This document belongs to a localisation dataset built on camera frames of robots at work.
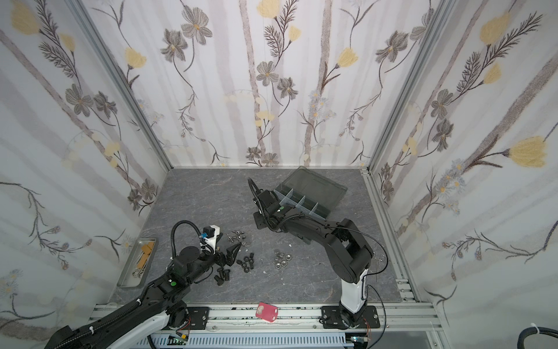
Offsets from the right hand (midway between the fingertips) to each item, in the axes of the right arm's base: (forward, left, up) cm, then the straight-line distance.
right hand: (262, 213), depth 89 cm
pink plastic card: (-35, -4, -8) cm, 36 cm away
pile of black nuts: (-18, +5, -11) cm, 21 cm away
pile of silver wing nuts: (-7, +10, -11) cm, 16 cm away
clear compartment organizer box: (+17, -22, -9) cm, 30 cm away
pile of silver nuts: (-16, -9, -10) cm, 21 cm away
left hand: (-12, +10, +1) cm, 16 cm away
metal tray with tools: (-23, +49, -12) cm, 55 cm away
